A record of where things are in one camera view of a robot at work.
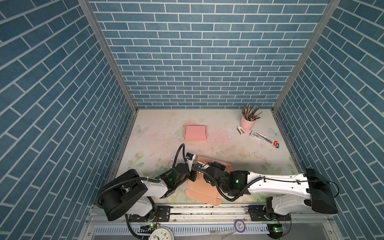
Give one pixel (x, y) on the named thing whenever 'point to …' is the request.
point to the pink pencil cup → (247, 125)
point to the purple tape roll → (235, 224)
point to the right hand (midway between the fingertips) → (206, 164)
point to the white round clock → (161, 233)
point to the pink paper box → (195, 133)
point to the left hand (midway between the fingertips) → (199, 166)
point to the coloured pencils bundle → (251, 112)
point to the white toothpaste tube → (264, 138)
